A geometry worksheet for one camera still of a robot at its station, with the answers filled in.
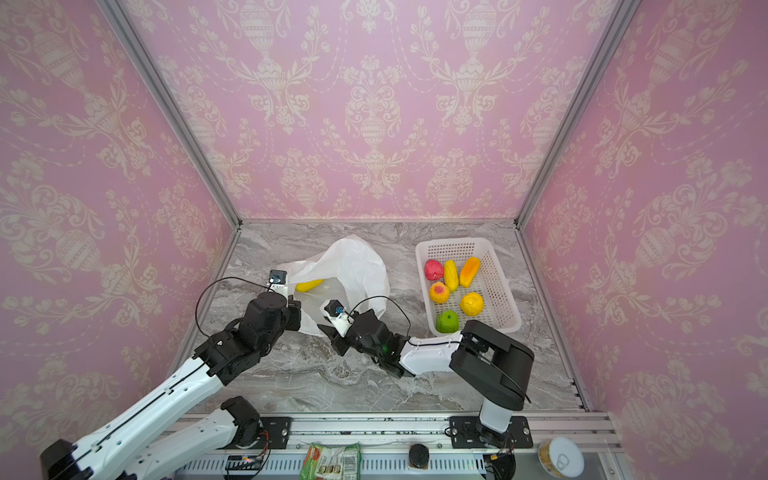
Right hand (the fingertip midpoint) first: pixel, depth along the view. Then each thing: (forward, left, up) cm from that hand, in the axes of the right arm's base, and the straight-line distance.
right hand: (324, 320), depth 79 cm
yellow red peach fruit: (+12, -33, -9) cm, 37 cm away
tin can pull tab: (-31, -54, -9) cm, 63 cm away
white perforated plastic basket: (+16, -51, -9) cm, 54 cm away
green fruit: (+2, -34, -9) cm, 35 cm away
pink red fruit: (+21, -32, -9) cm, 40 cm away
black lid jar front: (-30, -23, -12) cm, 39 cm away
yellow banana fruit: (+19, +10, -11) cm, 24 cm away
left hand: (+4, +7, +6) cm, 10 cm away
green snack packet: (-30, -3, -13) cm, 33 cm away
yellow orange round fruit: (+7, -42, -8) cm, 44 cm away
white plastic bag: (+17, -7, -2) cm, 18 cm away
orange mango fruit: (+21, -45, -9) cm, 50 cm away
